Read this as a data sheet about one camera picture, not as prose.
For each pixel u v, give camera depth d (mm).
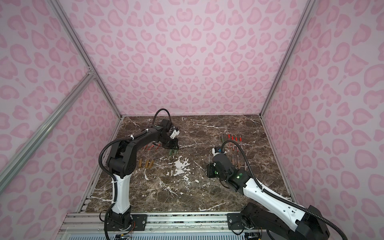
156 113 845
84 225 746
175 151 959
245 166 923
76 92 788
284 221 444
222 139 1054
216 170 674
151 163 933
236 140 1060
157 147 1007
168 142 862
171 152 982
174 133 927
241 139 1066
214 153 720
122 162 558
